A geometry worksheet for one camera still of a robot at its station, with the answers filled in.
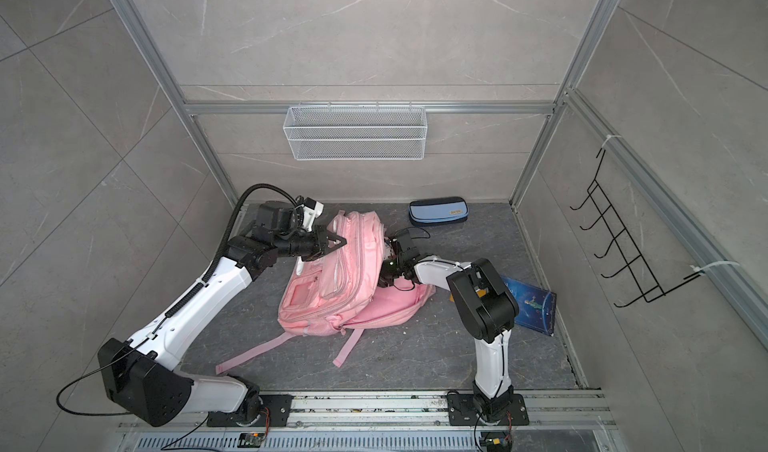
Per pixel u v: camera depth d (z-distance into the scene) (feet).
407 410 2.45
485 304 1.70
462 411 2.39
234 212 1.84
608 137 2.30
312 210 2.28
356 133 3.30
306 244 2.12
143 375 1.26
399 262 2.55
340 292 2.31
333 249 2.34
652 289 1.91
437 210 3.75
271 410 2.39
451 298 1.81
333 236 2.40
